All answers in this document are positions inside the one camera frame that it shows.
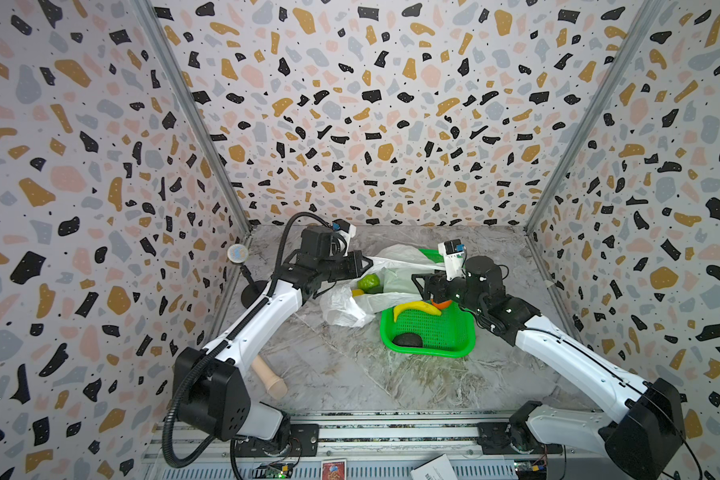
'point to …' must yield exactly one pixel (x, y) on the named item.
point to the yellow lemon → (357, 292)
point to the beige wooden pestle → (275, 386)
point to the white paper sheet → (438, 468)
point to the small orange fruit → (443, 304)
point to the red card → (334, 469)
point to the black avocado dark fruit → (408, 340)
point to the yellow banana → (415, 305)
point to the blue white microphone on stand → (239, 253)
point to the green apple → (369, 283)
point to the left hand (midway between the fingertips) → (372, 256)
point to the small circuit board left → (274, 470)
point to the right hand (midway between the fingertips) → (422, 268)
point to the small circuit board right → (525, 470)
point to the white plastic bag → (395, 266)
